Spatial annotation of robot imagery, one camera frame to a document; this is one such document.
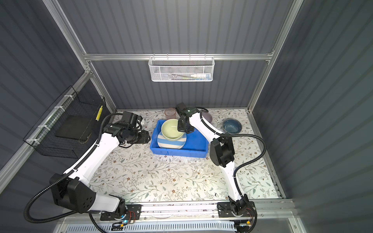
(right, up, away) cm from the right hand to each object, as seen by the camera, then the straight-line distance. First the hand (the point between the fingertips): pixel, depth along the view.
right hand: (183, 130), depth 95 cm
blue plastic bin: (+8, -10, +2) cm, 13 cm away
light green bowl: (-10, 0, +2) cm, 10 cm away
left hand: (-21, -4, -13) cm, 25 cm away
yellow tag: (-48, +11, -12) cm, 51 cm away
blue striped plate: (-12, -8, 0) cm, 15 cm away
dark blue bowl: (+35, +3, +11) cm, 37 cm away
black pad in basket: (-55, +3, -20) cm, 59 cm away
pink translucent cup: (-10, +12, +9) cm, 18 cm away
